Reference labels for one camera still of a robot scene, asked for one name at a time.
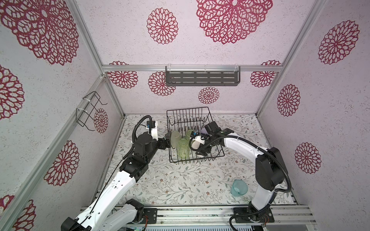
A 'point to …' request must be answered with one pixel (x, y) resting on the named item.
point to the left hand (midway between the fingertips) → (162, 133)
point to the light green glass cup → (183, 148)
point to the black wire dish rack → (191, 119)
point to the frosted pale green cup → (175, 136)
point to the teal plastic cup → (239, 187)
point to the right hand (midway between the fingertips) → (200, 143)
